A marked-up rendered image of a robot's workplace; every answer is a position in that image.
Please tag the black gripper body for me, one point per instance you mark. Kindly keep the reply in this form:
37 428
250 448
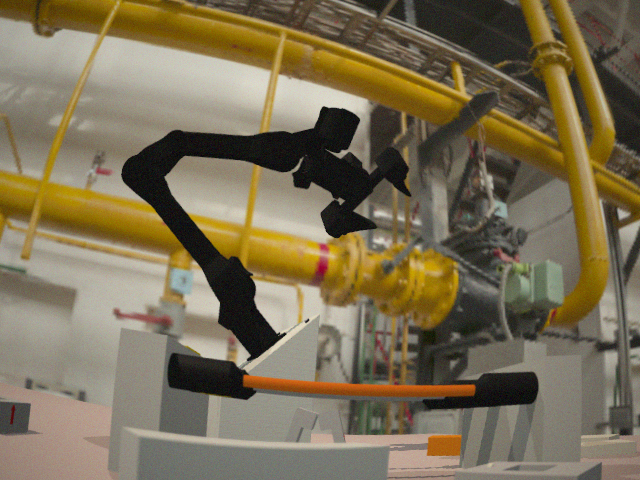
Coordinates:
356 186

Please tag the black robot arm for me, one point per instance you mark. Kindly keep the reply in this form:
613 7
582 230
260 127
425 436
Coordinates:
231 283

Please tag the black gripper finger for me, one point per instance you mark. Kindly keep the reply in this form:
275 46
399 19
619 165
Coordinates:
358 223
401 186

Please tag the orange rectangular block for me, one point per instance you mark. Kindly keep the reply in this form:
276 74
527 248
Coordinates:
444 445

